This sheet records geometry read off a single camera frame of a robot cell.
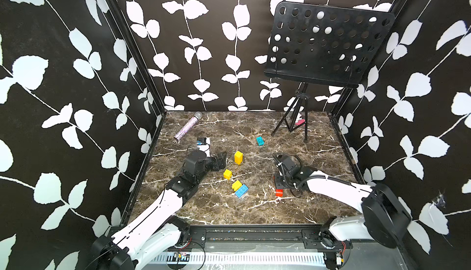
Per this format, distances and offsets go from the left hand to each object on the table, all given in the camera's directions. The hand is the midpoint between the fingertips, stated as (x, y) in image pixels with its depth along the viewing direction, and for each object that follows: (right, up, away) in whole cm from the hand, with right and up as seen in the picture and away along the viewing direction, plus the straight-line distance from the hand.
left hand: (219, 150), depth 79 cm
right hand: (+26, -15, +8) cm, 31 cm away
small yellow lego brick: (+3, -13, +11) cm, 17 cm away
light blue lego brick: (+10, -20, +6) cm, 23 cm away
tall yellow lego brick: (+8, -5, +13) cm, 16 cm away
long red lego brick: (+28, -21, +7) cm, 36 cm away
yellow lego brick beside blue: (+7, -18, +8) cm, 21 cm away
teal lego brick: (+21, +2, +25) cm, 32 cm away
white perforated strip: (+6, -41, -9) cm, 43 cm away
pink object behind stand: (+47, +14, +33) cm, 59 cm away
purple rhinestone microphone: (-23, +10, +30) cm, 40 cm away
